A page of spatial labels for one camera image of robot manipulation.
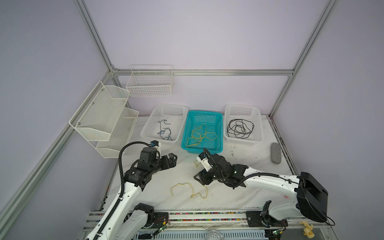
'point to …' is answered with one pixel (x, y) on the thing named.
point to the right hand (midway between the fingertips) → (196, 175)
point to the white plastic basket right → (250, 112)
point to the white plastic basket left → (165, 123)
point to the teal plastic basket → (214, 121)
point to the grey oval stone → (276, 153)
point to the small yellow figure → (308, 229)
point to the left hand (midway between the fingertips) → (169, 160)
